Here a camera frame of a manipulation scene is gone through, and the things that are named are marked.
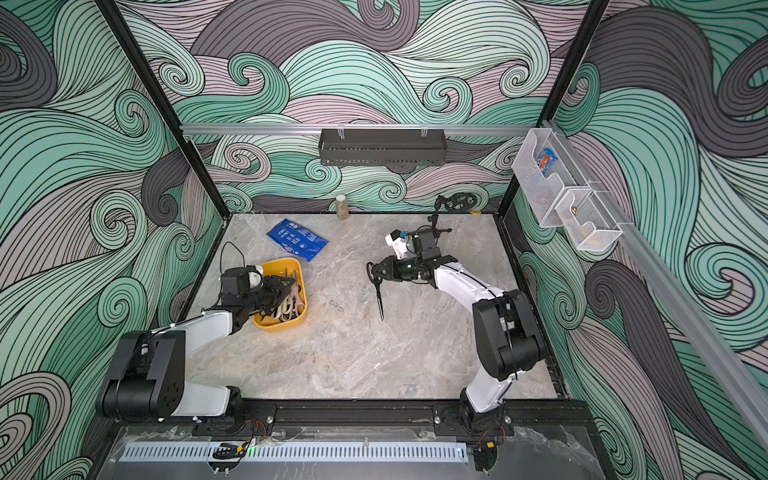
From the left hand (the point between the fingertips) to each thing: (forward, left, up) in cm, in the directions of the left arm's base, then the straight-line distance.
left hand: (294, 280), depth 89 cm
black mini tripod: (+22, -46, +12) cm, 52 cm away
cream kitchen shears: (-7, +1, -4) cm, 9 cm away
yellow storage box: (+10, +11, -9) cm, 18 cm away
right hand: (+1, -26, +3) cm, 26 cm away
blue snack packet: (+21, +4, -6) cm, 22 cm away
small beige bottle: (+35, -11, -3) cm, 37 cm away
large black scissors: (-3, -26, +3) cm, 26 cm away
